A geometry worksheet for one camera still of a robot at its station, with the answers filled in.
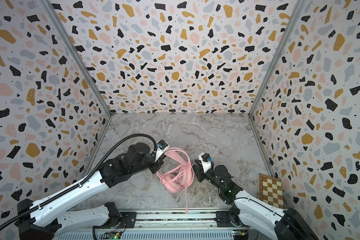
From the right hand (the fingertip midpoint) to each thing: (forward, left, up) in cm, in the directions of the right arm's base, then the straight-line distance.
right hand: (192, 160), depth 78 cm
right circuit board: (-30, -23, -17) cm, 42 cm away
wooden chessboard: (-10, -43, -15) cm, 46 cm away
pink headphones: (-13, +10, -2) cm, 17 cm away
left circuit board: (-32, +37, -16) cm, 51 cm away
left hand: (-1, +13, +9) cm, 16 cm away
